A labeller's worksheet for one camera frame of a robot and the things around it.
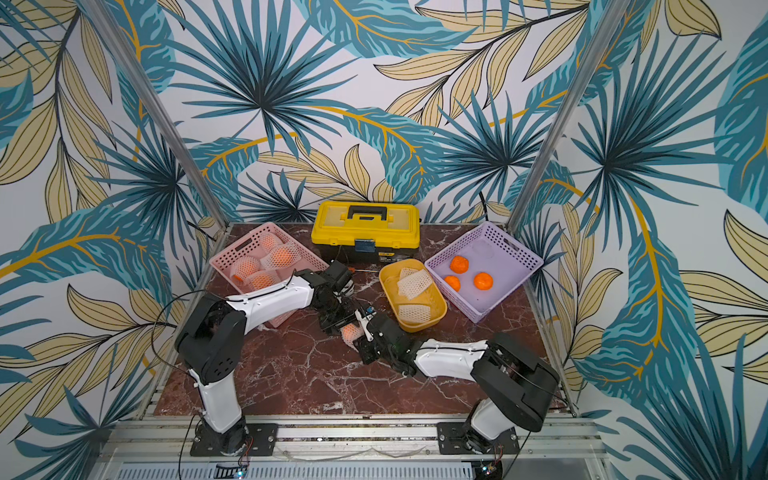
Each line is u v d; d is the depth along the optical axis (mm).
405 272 1012
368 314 764
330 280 737
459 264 1016
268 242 1066
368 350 757
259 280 968
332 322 782
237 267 977
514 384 443
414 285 947
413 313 896
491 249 1127
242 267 977
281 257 1005
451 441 732
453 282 978
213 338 481
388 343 662
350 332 854
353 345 851
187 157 977
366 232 950
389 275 1023
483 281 1001
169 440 748
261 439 737
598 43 732
